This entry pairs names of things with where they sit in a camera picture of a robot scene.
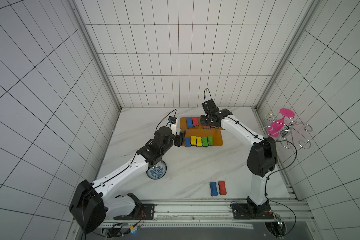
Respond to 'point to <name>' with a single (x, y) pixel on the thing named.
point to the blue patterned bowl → (157, 171)
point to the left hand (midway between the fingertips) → (178, 132)
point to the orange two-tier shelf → (197, 135)
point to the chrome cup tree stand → (285, 133)
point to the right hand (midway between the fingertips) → (198, 121)
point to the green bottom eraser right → (210, 140)
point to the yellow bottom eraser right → (199, 142)
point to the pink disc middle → (275, 127)
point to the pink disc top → (287, 112)
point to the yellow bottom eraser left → (193, 140)
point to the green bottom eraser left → (204, 141)
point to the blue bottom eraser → (187, 142)
